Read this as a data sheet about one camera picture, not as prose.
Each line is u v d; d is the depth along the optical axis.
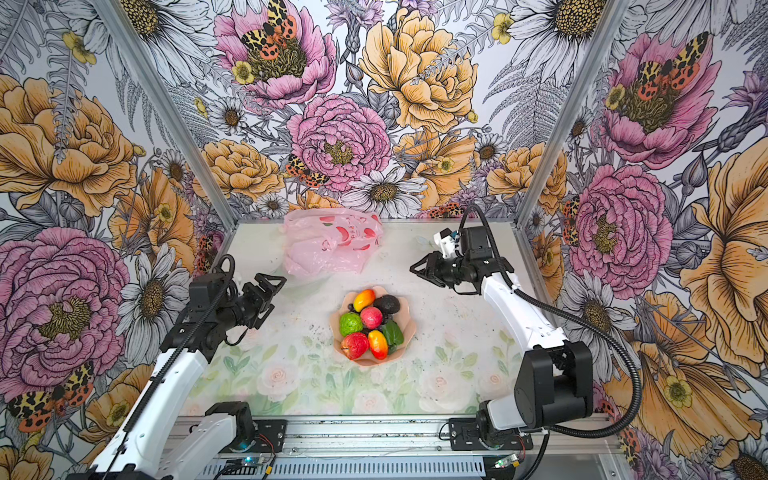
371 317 0.84
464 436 0.73
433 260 0.74
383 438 0.76
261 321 0.76
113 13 0.71
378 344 0.81
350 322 0.85
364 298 0.91
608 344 0.42
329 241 0.99
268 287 0.70
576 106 0.88
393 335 0.85
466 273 0.61
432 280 0.74
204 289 0.58
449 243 0.78
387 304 0.89
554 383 0.42
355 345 0.79
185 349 0.51
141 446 0.41
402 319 0.90
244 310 0.66
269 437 0.73
